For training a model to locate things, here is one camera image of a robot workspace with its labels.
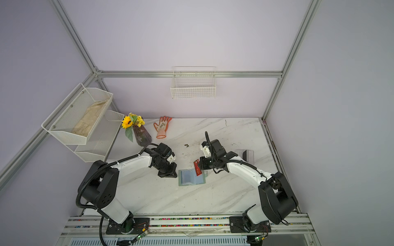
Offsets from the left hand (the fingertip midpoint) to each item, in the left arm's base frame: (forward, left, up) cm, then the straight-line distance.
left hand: (176, 177), depth 87 cm
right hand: (+4, -11, +7) cm, 14 cm away
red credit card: (+3, -13, +5) cm, 14 cm away
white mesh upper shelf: (+19, +49, +29) cm, 60 cm away
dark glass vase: (+25, +24, +6) cm, 35 cm away
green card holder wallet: (+1, -7, -4) cm, 8 cm away
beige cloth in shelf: (+16, +45, +27) cm, 55 cm away
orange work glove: (+38, +15, 0) cm, 41 cm away
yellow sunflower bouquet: (+24, +27, +21) cm, 42 cm away
